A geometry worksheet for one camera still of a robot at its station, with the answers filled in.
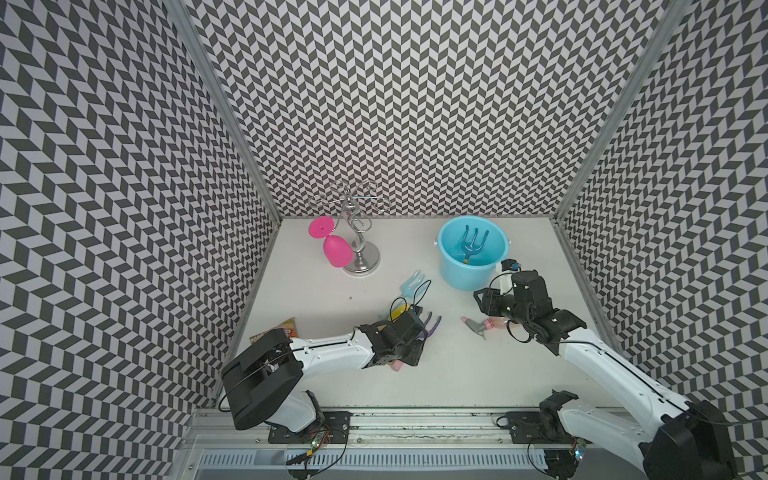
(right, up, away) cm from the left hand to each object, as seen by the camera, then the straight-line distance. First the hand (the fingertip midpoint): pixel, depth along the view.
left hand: (413, 350), depth 84 cm
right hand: (+19, +15, -2) cm, 24 cm away
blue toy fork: (+20, +29, +13) cm, 37 cm away
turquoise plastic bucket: (+21, +22, +5) cm, 31 cm away
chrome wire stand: (-17, +42, 0) cm, 46 cm away
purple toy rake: (+5, +4, +5) cm, 8 cm away
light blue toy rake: (-1, +16, +13) cm, 21 cm away
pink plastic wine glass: (-23, +29, +6) cm, 37 cm away
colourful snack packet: (-37, +5, +5) cm, 38 cm away
